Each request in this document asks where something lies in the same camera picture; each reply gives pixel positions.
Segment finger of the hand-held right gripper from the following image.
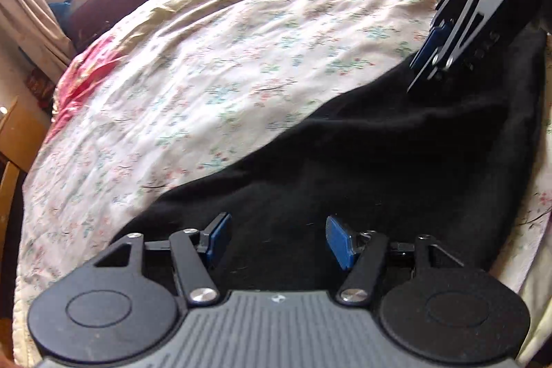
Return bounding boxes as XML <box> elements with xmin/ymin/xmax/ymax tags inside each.
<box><xmin>406</xmin><ymin>0</ymin><xmax>490</xmax><ymax>95</ymax></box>
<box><xmin>409</xmin><ymin>0</ymin><xmax>464</xmax><ymax>72</ymax></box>

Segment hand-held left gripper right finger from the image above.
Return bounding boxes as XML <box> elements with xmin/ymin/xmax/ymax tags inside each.
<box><xmin>325</xmin><ymin>215</ymin><xmax>466</xmax><ymax>305</ymax></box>

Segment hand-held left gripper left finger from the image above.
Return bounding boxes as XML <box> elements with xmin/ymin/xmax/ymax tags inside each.
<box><xmin>92</xmin><ymin>212</ymin><xmax>234</xmax><ymax>306</ymax></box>

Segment black pants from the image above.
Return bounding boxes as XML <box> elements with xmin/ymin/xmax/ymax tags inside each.
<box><xmin>110</xmin><ymin>23</ymin><xmax>549</xmax><ymax>296</ymax></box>

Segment floral quilt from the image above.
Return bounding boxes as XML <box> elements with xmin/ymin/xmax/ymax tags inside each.
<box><xmin>13</xmin><ymin>0</ymin><xmax>552</xmax><ymax>364</ymax></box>

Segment wooden desk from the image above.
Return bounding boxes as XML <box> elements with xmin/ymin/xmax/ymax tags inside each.
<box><xmin>0</xmin><ymin>96</ymin><xmax>32</xmax><ymax>231</ymax></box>

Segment dark red bag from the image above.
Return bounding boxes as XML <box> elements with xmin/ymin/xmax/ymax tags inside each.
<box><xmin>26</xmin><ymin>66</ymin><xmax>55</xmax><ymax>111</ymax></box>

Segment cream patterned curtain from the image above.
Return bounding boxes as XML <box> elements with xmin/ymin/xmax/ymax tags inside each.
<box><xmin>0</xmin><ymin>0</ymin><xmax>77</xmax><ymax>68</ymax></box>

